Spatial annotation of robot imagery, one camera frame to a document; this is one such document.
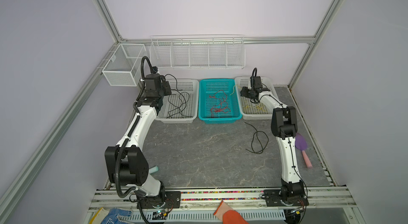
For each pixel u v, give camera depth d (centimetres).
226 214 70
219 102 112
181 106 108
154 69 71
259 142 92
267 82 114
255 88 89
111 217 69
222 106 109
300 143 93
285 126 66
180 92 108
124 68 97
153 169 81
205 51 97
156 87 63
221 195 76
